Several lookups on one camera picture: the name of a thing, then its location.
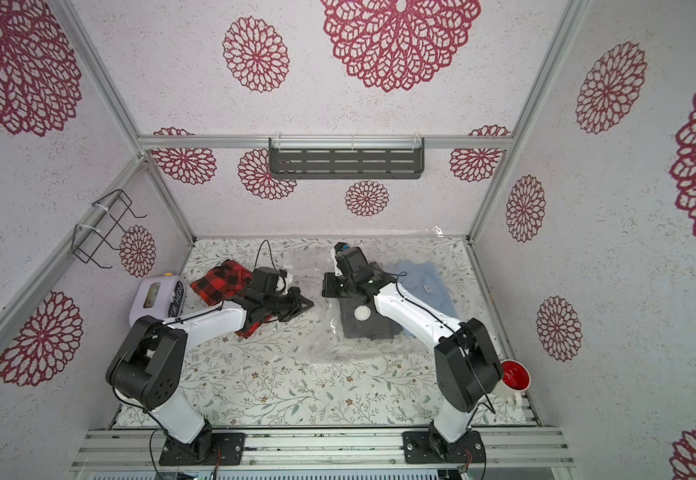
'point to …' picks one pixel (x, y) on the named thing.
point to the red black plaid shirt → (223, 282)
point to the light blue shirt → (425, 280)
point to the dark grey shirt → (378, 325)
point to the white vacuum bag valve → (362, 312)
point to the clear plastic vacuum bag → (318, 331)
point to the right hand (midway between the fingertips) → (321, 280)
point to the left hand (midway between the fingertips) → (314, 303)
